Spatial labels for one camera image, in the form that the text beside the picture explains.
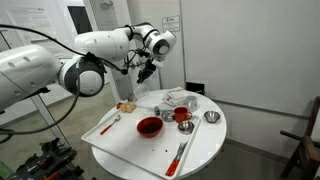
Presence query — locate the red mug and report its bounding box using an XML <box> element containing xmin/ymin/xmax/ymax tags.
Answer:
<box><xmin>173</xmin><ymin>106</ymin><xmax>194</xmax><ymax>124</ymax></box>

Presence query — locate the white red striped cloth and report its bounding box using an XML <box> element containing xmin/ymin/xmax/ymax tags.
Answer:
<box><xmin>161</xmin><ymin>86</ymin><xmax>189</xmax><ymax>108</ymax></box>

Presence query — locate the red handled spoon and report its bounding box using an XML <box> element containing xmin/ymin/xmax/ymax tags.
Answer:
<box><xmin>99</xmin><ymin>114</ymin><xmax>122</xmax><ymax>136</ymax></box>

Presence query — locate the wooden chair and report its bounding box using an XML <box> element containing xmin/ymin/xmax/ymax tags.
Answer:
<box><xmin>279</xmin><ymin>96</ymin><xmax>320</xmax><ymax>180</ymax></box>

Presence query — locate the steel pot lid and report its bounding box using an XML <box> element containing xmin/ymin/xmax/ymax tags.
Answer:
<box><xmin>161</xmin><ymin>109</ymin><xmax>176</xmax><ymax>123</ymax></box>

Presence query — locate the white wall sign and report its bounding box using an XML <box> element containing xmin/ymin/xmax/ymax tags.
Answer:
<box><xmin>161</xmin><ymin>14</ymin><xmax>181</xmax><ymax>33</ymax></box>

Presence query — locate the red bowl with beans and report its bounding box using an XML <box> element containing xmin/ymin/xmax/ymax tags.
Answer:
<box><xmin>135</xmin><ymin>116</ymin><xmax>165</xmax><ymax>139</ymax></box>

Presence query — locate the grey metal stand pole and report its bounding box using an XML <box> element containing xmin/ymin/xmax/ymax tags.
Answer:
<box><xmin>30</xmin><ymin>94</ymin><xmax>70</xmax><ymax>146</ymax></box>

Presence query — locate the small steel bowl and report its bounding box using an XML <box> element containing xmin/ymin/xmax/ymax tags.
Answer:
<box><xmin>177</xmin><ymin>120</ymin><xmax>196</xmax><ymax>136</ymax></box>
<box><xmin>203</xmin><ymin>110</ymin><xmax>222</xmax><ymax>125</ymax></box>

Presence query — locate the white paper poster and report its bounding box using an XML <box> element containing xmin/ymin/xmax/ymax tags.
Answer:
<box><xmin>7</xmin><ymin>6</ymin><xmax>55</xmax><ymax>34</ymax></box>

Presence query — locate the bread piece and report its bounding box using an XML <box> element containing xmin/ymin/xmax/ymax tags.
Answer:
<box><xmin>119</xmin><ymin>101</ymin><xmax>137</xmax><ymax>114</ymax></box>

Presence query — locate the white plastic tray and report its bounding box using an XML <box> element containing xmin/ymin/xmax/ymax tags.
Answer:
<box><xmin>81</xmin><ymin>103</ymin><xmax>203</xmax><ymax>180</ymax></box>

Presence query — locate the dark door window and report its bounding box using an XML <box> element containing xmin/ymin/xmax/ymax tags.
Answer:
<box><xmin>67</xmin><ymin>5</ymin><xmax>94</xmax><ymax>35</ymax></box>

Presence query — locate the black tool pile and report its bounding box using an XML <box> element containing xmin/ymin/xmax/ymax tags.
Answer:
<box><xmin>13</xmin><ymin>137</ymin><xmax>85</xmax><ymax>180</ymax></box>

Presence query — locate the black box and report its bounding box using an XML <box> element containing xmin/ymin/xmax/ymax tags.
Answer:
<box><xmin>185</xmin><ymin>81</ymin><xmax>206</xmax><ymax>97</ymax></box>

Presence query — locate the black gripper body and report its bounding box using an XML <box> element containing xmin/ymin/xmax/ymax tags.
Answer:
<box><xmin>140</xmin><ymin>59</ymin><xmax>157</xmax><ymax>80</ymax></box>

